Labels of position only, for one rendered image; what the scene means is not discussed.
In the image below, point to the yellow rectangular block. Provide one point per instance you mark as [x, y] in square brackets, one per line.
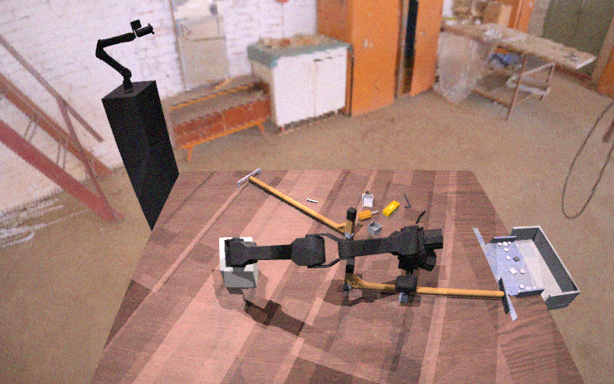
[391, 208]

